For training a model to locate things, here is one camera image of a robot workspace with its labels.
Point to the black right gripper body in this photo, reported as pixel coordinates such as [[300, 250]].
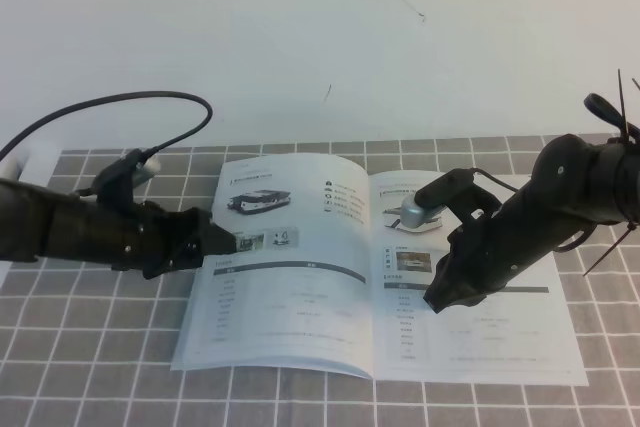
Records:
[[489, 252]]

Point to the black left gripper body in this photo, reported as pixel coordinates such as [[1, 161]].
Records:
[[147, 238]]

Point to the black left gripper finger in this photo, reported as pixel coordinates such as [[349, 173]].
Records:
[[217, 241]]

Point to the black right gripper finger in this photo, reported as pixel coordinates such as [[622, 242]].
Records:
[[439, 298]]

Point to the white robot catalogue book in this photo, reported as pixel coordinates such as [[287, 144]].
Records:
[[326, 277]]

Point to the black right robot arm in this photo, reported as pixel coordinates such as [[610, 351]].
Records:
[[574, 187]]

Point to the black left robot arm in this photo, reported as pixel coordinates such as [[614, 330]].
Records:
[[39, 223]]

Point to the grey checkered tablecloth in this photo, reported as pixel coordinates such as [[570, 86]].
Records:
[[82, 345]]

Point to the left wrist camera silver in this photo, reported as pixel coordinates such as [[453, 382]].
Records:
[[114, 186]]

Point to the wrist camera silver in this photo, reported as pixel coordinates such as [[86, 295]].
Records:
[[114, 186], [455, 191]]

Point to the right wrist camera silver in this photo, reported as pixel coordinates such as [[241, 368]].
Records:
[[455, 191]]

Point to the black cable ties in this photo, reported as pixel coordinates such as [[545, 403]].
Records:
[[606, 112]]

